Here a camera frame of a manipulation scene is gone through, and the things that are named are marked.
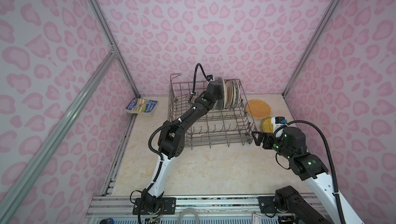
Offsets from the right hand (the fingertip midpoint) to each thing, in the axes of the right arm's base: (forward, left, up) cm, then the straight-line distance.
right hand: (259, 132), depth 72 cm
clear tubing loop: (-29, +34, -24) cm, 51 cm away
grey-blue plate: (+37, +17, 0) cm, 40 cm away
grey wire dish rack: (+12, +18, -16) cm, 27 cm away
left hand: (+33, +17, -1) cm, 37 cm away
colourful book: (+32, +72, -20) cm, 82 cm away
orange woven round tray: (+33, -12, -23) cm, 42 cm away
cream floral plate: (+33, +9, -1) cm, 35 cm away
